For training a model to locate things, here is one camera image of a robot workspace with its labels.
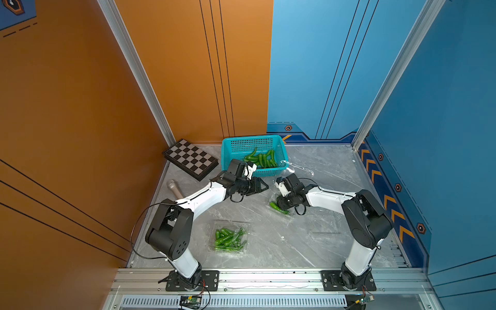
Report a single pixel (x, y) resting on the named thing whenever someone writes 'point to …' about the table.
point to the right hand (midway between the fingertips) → (280, 202)
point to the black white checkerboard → (190, 159)
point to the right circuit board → (367, 299)
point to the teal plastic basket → (237, 148)
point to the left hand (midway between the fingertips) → (266, 185)
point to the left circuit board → (191, 299)
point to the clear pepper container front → (229, 237)
